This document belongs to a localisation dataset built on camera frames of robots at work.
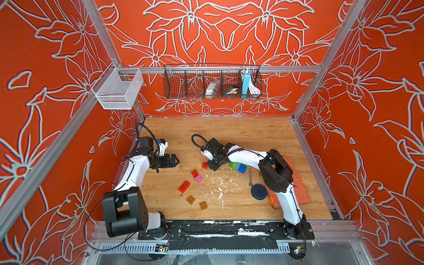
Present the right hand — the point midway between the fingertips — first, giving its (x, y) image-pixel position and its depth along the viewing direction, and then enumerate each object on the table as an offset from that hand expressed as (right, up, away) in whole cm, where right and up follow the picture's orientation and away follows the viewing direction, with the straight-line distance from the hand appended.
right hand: (208, 165), depth 94 cm
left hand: (-20, +4, -7) cm, 22 cm away
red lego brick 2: (-2, 0, -1) cm, 2 cm away
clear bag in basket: (+2, +44, -2) cm, 44 cm away
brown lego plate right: (-2, -17, -15) cm, 23 cm away
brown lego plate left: (-9, -15, -13) cm, 22 cm away
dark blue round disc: (+26, -11, -13) cm, 31 cm away
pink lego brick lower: (-5, -6, -6) cm, 10 cm away
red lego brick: (-7, -4, -4) cm, 9 cm away
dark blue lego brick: (+19, -1, -4) cm, 20 cm away
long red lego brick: (-13, -10, -9) cm, 18 cm away
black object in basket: (+13, +42, -7) cm, 45 cm away
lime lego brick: (+15, 0, -2) cm, 16 cm away
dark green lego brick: (+13, +1, -1) cm, 13 cm away
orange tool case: (+46, -12, -16) cm, 50 cm away
